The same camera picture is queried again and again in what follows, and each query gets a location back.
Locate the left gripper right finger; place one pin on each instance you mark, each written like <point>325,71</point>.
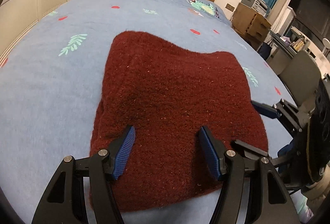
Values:
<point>268,200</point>

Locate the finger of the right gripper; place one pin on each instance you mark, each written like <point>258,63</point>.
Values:
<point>265,110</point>

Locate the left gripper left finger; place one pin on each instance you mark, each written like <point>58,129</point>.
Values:
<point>63,199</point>

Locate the dark red knit sweater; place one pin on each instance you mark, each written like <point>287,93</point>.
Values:
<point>167,93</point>

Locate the grey desk chair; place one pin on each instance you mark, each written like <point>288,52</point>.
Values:
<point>301,77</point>

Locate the dark bag on floor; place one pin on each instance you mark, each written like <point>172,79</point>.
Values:
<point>265,50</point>

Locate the wooden nightstand drawers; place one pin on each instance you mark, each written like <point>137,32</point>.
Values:
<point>249,23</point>

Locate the white desk lamp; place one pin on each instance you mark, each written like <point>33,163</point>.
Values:
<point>326,48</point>

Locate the white storage box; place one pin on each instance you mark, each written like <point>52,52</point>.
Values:
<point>259,5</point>

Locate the blue patterned bed cover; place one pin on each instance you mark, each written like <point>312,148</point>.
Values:
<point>51,83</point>

